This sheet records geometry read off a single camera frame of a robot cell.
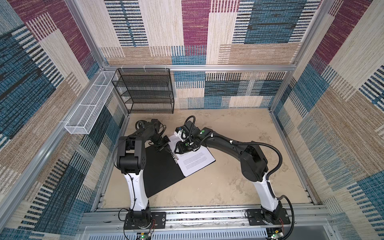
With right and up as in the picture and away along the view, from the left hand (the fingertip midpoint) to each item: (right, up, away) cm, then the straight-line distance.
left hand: (171, 147), depth 96 cm
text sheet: (+13, -8, -2) cm, 15 cm away
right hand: (+5, -2, -10) cm, 11 cm away
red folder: (-5, -13, -7) cm, 15 cm away
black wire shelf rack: (-21, +39, +15) cm, 47 cm away
